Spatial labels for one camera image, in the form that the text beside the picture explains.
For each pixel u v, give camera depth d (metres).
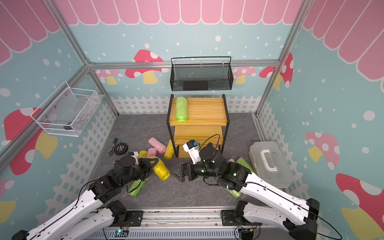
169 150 0.96
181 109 0.71
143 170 0.65
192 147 0.56
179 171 0.54
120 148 1.00
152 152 0.96
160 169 0.70
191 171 0.54
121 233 0.73
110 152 0.97
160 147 0.97
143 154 0.94
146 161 0.69
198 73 0.94
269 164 0.81
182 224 0.74
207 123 0.70
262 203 0.46
